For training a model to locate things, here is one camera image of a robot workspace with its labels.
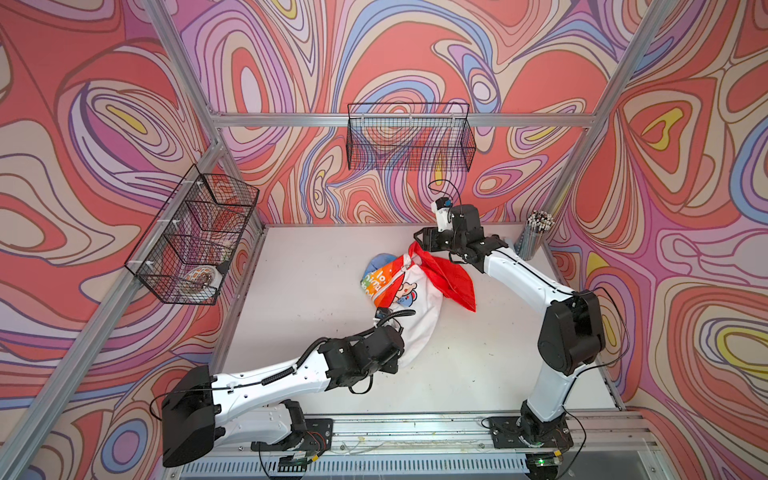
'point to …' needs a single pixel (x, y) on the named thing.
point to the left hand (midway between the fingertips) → (401, 354)
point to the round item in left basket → (205, 274)
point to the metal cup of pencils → (536, 223)
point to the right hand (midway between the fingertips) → (422, 240)
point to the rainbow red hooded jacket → (417, 281)
